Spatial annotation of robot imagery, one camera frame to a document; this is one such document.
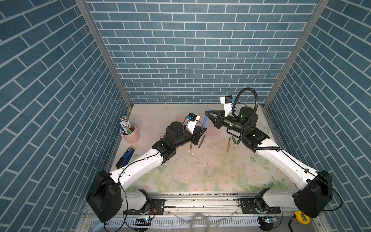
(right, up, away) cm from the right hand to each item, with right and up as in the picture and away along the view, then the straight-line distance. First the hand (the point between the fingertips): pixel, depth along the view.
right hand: (207, 115), depth 68 cm
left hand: (+1, -8, +4) cm, 8 cm away
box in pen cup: (-48, -7, +20) cm, 53 cm away
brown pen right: (+18, -19, +28) cm, 38 cm away
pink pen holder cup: (-47, -15, +26) cm, 56 cm away
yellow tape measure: (+46, -50, +1) cm, 68 cm away
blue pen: (-1, -2, +1) cm, 2 cm away
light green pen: (-1, -18, +31) cm, 35 cm away
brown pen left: (-8, -21, +28) cm, 36 cm away
